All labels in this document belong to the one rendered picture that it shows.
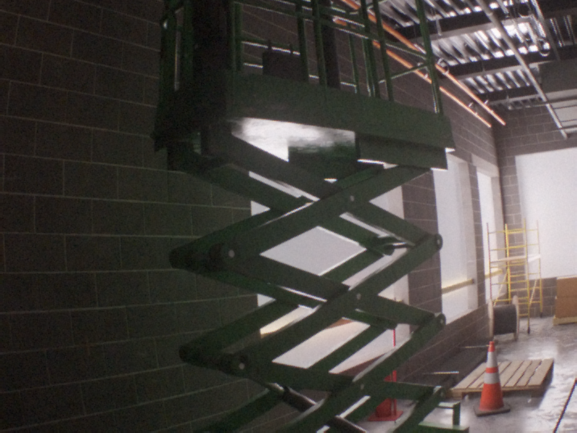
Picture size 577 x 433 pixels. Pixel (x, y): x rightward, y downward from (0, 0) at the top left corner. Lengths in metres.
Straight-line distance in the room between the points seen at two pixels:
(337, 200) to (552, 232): 9.29
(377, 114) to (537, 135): 9.06
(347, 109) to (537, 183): 9.33
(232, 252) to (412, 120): 1.25
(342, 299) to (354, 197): 0.48
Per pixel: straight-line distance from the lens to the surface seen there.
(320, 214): 2.47
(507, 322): 8.73
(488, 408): 5.17
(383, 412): 5.34
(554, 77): 7.32
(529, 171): 11.72
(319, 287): 2.51
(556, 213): 11.56
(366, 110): 2.66
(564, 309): 10.11
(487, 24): 6.71
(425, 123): 3.02
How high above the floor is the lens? 1.61
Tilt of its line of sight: 6 degrees up
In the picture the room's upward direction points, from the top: 4 degrees counter-clockwise
